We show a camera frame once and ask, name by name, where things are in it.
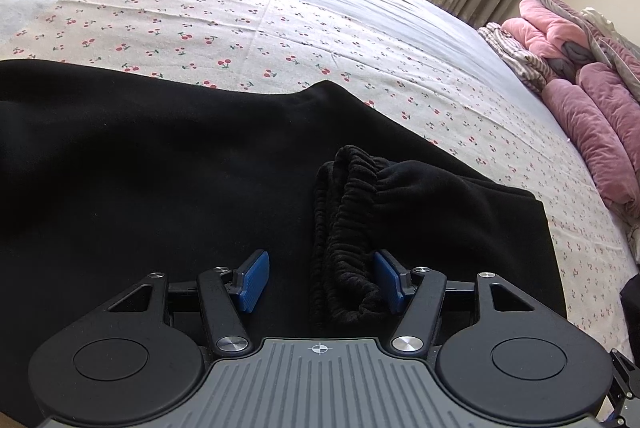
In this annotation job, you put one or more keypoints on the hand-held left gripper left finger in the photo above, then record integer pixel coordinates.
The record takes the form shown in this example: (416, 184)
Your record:
(252, 280)

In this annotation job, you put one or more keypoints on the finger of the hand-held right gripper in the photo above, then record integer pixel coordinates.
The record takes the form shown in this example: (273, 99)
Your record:
(624, 378)

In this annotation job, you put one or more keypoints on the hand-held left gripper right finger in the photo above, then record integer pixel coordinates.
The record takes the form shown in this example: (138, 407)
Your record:
(389, 280)

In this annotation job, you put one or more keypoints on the black pants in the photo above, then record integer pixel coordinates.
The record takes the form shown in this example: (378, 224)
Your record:
(150, 168)

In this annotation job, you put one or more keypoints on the dark cloth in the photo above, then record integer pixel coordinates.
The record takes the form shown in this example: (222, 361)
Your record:
(631, 313)

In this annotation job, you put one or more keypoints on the purple velvet pillow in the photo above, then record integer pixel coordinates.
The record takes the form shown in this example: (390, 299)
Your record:
(590, 138)
(615, 93)

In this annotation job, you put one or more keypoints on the cherry print bed sheet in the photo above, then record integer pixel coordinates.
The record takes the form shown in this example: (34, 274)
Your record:
(250, 23)

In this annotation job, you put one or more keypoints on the folded striped cloth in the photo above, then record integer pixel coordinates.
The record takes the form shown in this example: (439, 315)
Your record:
(520, 58)

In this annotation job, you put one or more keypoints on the white cloth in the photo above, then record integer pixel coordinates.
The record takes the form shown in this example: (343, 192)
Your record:
(600, 21)

